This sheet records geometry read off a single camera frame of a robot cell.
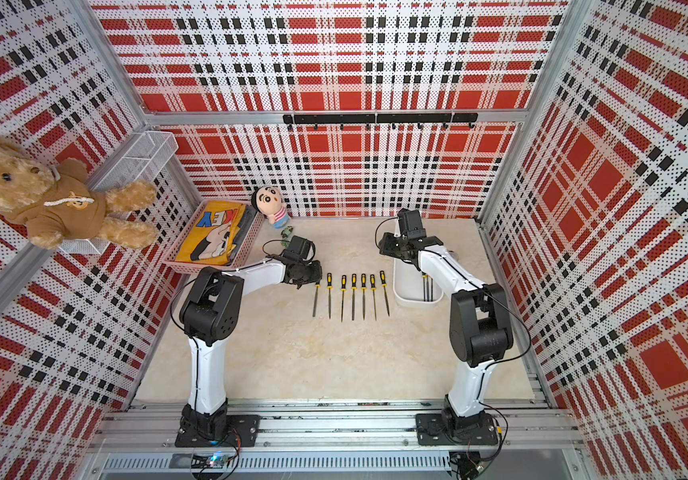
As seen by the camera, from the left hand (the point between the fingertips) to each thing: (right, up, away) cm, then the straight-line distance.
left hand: (325, 273), depth 104 cm
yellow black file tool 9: (+36, -8, -5) cm, 38 cm away
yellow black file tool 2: (+2, -2, -1) cm, 3 cm away
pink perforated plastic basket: (-54, +11, +3) cm, 55 cm away
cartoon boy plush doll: (-21, +26, +4) cm, 34 cm away
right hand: (+22, +11, -10) cm, 26 cm away
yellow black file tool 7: (+20, -1, 0) cm, 20 cm away
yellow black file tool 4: (+10, -5, -2) cm, 12 cm away
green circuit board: (-21, -41, -34) cm, 58 cm away
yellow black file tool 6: (+17, -5, -2) cm, 18 cm away
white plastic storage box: (+29, -4, -3) cm, 29 cm away
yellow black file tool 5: (+14, -5, -2) cm, 15 cm away
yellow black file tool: (-2, -4, -2) cm, 5 cm away
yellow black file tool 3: (+7, -6, -3) cm, 9 cm away
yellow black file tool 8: (+35, -5, -2) cm, 35 cm away
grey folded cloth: (-31, +21, +10) cm, 38 cm away
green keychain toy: (-17, +14, +12) cm, 25 cm away
